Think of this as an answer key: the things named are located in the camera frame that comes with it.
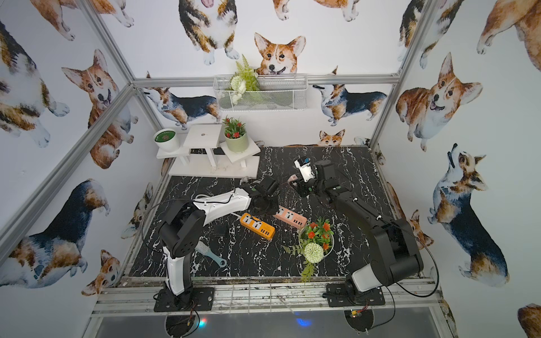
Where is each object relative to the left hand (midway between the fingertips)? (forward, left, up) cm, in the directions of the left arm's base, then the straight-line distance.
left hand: (279, 211), depth 93 cm
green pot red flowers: (+25, +19, +20) cm, 37 cm away
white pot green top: (+26, +50, +19) cm, 59 cm away
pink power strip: (-3, -5, -1) cm, 6 cm away
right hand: (+7, -6, +14) cm, 17 cm away
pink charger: (+7, -6, +15) cm, 18 cm away
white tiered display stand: (+39, +43, -5) cm, 58 cm away
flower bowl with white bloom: (-18, -13, +12) cm, 26 cm away
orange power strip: (-6, +11, -1) cm, 12 cm away
